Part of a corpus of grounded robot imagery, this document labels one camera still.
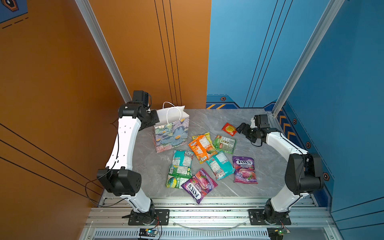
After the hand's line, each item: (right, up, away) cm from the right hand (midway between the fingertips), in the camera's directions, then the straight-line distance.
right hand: (241, 131), depth 94 cm
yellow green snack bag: (-20, -5, +7) cm, 22 cm away
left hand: (-50, +7, -14) cm, 52 cm away
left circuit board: (-51, -47, -23) cm, 73 cm away
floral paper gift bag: (-42, 0, -10) cm, 43 cm away
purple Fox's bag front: (-26, -29, -13) cm, 41 cm away
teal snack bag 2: (-14, -20, -6) cm, 25 cm away
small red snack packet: (-3, +1, +15) cm, 15 cm away
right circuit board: (+10, -48, -23) cm, 54 cm away
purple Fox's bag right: (0, -23, -7) cm, 24 cm away
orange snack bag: (-25, -11, 0) cm, 27 cm away
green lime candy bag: (-39, -25, -10) cm, 47 cm away
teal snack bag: (-36, -17, -2) cm, 40 cm away
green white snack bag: (-9, -9, +6) cm, 14 cm away
